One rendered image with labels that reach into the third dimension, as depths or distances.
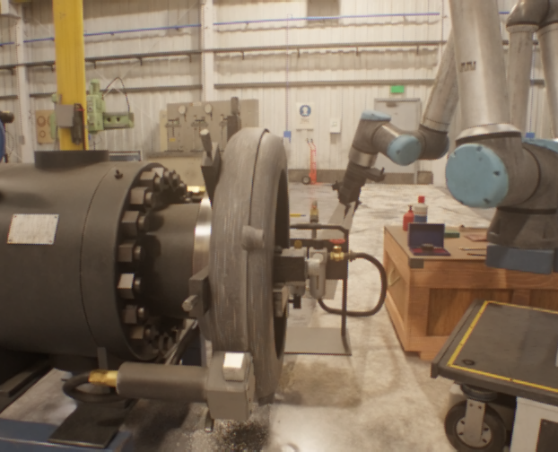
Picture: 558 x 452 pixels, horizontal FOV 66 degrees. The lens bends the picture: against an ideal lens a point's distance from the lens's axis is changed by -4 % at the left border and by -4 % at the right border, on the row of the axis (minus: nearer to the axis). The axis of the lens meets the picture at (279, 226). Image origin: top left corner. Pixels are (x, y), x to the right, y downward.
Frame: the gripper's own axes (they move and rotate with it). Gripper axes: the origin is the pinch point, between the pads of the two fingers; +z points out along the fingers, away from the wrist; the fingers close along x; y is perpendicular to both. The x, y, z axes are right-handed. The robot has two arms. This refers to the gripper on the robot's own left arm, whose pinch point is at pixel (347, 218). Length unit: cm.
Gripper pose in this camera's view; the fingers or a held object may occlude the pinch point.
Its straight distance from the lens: 153.6
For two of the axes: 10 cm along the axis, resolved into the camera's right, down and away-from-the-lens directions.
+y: -7.0, -5.0, 5.2
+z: -2.2, 8.3, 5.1
